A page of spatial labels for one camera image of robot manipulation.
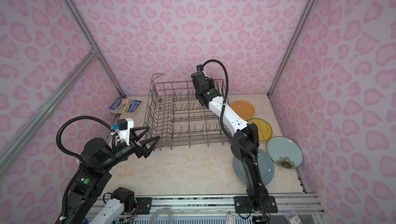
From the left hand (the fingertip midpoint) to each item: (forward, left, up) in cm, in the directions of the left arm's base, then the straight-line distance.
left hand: (153, 131), depth 61 cm
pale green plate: (+5, -67, -35) cm, 76 cm away
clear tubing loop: (-22, -1, -34) cm, 40 cm away
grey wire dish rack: (+26, -1, -28) cm, 39 cm away
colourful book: (+41, +36, -31) cm, 63 cm away
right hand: (+37, -23, -4) cm, 44 cm away
